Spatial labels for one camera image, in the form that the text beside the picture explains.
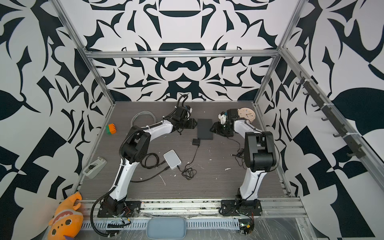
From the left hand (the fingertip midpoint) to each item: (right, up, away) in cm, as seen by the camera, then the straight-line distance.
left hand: (197, 120), depth 101 cm
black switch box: (+5, -7, 0) cm, 9 cm away
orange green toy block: (-58, -6, +1) cm, 59 cm away
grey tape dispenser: (-58, -27, -18) cm, 66 cm away
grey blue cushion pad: (-15, -47, -34) cm, 60 cm away
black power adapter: (+26, -21, -8) cm, 35 cm away
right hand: (+11, -5, -5) cm, 13 cm away
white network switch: (-15, -23, -11) cm, 30 cm away
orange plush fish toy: (-55, -42, -38) cm, 79 cm away
